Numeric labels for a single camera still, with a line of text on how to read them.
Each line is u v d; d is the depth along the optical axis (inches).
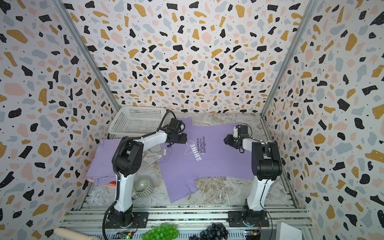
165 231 26.4
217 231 26.1
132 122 45.9
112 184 32.1
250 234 28.2
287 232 26.9
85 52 33.0
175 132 31.6
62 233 27.1
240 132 32.9
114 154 22.6
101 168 33.3
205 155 38.8
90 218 29.7
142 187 33.1
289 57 35.2
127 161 21.8
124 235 27.6
